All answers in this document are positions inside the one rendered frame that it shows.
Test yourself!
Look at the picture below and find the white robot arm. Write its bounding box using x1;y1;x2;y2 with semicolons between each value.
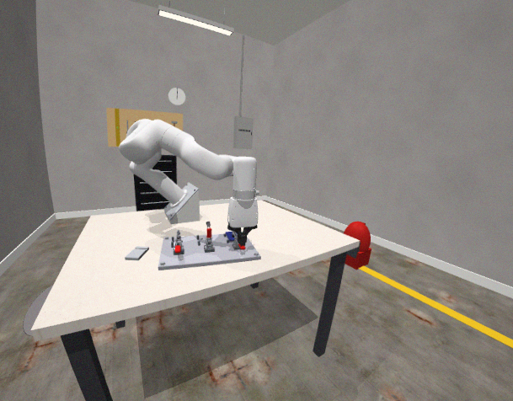
119;119;259;208

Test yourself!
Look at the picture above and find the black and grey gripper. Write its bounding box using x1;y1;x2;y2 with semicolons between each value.
227;197;258;246

